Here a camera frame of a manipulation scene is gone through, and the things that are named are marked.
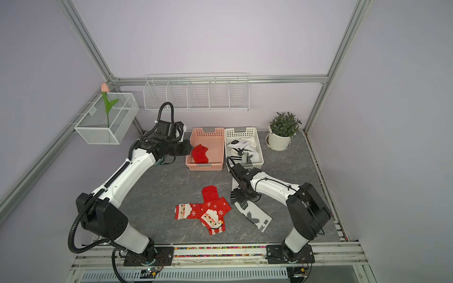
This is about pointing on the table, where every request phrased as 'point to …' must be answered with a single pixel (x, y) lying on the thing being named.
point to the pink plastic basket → (213, 138)
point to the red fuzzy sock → (199, 154)
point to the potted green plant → (281, 130)
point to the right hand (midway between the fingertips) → (242, 196)
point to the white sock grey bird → (255, 213)
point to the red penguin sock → (210, 194)
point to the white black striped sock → (242, 155)
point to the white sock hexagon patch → (239, 143)
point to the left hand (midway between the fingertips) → (192, 148)
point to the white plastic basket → (230, 134)
